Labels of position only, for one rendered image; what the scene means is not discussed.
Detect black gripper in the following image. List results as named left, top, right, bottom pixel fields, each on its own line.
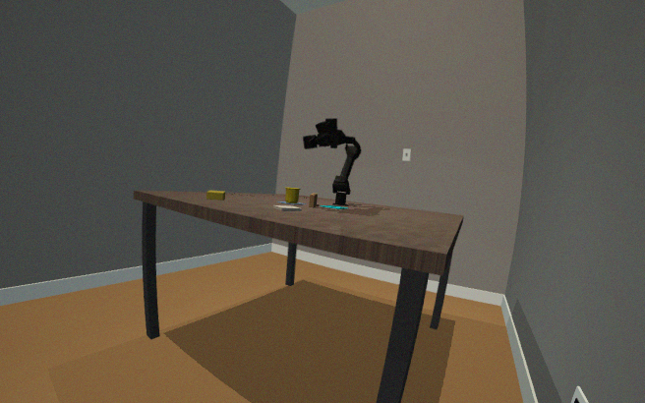
left=303, top=132, right=341, bottom=149

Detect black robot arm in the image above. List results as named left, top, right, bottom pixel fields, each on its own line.
left=316, top=119, right=361, bottom=205

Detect yellow flat block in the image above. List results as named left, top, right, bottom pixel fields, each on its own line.
left=206, top=191, right=225, bottom=200

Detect yellow cup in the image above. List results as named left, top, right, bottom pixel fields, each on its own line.
left=285, top=188, right=301, bottom=203

